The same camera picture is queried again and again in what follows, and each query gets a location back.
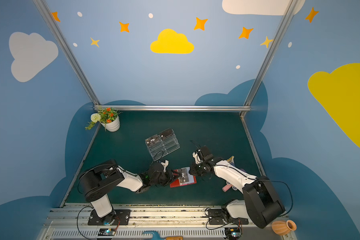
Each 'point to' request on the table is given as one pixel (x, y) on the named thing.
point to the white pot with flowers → (108, 118)
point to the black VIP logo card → (152, 140)
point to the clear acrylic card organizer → (162, 144)
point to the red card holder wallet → (176, 182)
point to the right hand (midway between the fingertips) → (191, 170)
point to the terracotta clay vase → (282, 228)
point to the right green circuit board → (232, 233)
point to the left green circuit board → (106, 232)
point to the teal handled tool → (157, 236)
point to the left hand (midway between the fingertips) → (183, 177)
